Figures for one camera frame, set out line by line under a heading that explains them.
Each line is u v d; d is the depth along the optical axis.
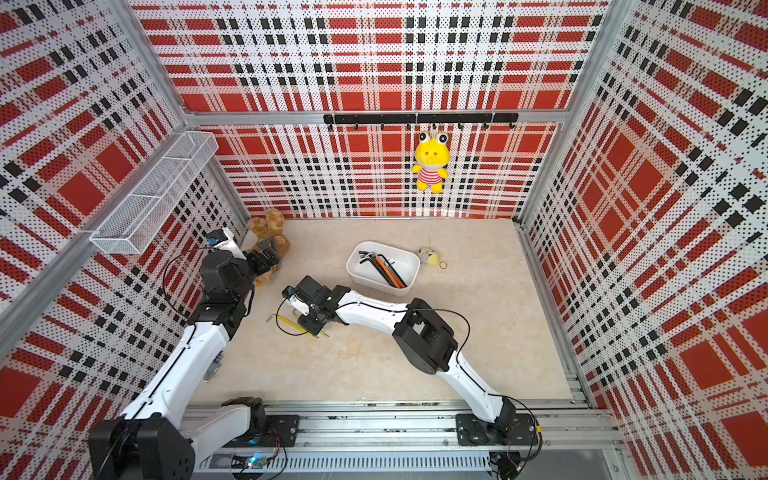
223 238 0.67
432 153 0.91
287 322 0.96
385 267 1.05
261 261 0.70
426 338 0.55
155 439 0.38
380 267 1.05
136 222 0.70
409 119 0.89
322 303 0.69
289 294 0.79
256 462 0.69
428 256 1.04
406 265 1.07
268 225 1.09
